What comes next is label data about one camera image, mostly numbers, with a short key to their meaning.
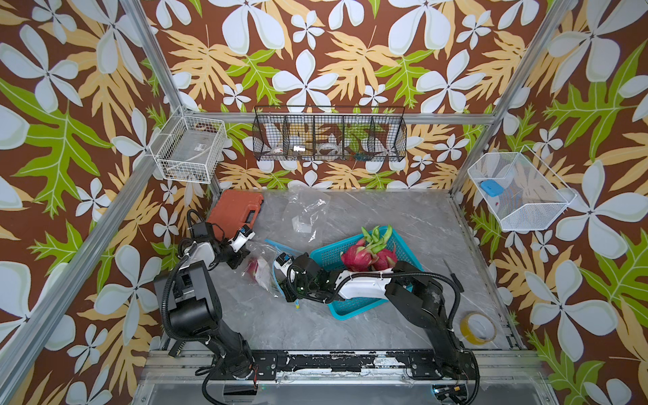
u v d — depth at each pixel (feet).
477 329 2.68
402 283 1.82
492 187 2.83
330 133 3.20
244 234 2.69
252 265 2.83
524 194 2.67
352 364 2.47
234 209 3.55
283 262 2.53
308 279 2.26
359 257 2.76
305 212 3.43
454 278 3.04
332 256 3.04
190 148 2.82
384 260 2.81
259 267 2.79
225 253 2.70
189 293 1.64
